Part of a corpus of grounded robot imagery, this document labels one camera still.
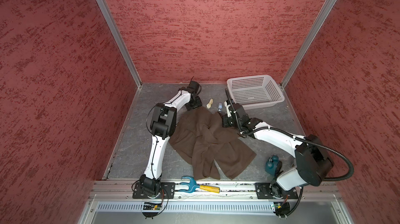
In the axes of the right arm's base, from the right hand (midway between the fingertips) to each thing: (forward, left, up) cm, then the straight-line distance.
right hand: (221, 120), depth 88 cm
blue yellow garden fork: (-32, +16, -9) cm, 37 cm away
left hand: (+16, +15, -9) cm, 24 cm away
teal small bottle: (-24, -22, -4) cm, 33 cm away
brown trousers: (-9, +12, -5) cm, 16 cm away
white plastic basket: (+32, -30, -11) cm, 45 cm away
